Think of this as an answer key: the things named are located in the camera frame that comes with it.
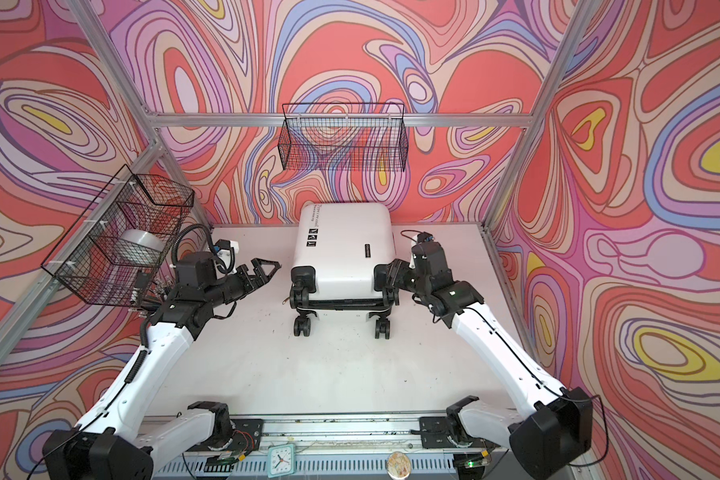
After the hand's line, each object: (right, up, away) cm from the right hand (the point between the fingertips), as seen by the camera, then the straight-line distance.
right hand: (395, 275), depth 78 cm
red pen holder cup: (-65, -5, +1) cm, 66 cm away
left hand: (-32, +2, -2) cm, 32 cm away
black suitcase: (-15, +5, +4) cm, 16 cm away
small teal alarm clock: (-28, -43, -10) cm, 52 cm away
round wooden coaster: (0, -44, -9) cm, 45 cm away
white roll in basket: (-64, +10, -5) cm, 65 cm away
